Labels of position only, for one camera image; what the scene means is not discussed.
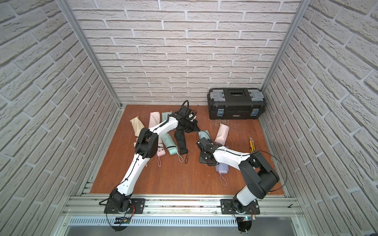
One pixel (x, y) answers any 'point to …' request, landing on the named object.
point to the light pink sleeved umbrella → (154, 119)
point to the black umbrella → (179, 136)
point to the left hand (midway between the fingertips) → (203, 128)
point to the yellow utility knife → (252, 146)
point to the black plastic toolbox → (235, 103)
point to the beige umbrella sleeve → (137, 126)
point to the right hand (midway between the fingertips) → (206, 159)
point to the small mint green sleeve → (205, 134)
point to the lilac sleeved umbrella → (222, 168)
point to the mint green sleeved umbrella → (164, 115)
